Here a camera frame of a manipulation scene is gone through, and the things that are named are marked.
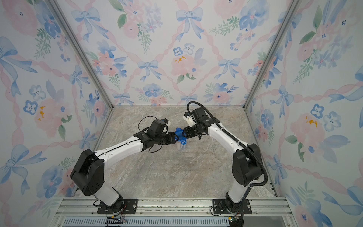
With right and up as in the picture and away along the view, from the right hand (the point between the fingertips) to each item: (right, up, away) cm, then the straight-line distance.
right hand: (187, 132), depth 87 cm
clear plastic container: (-3, -10, +5) cm, 12 cm away
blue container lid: (-3, -4, 0) cm, 5 cm away
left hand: (-5, -3, -3) cm, 7 cm away
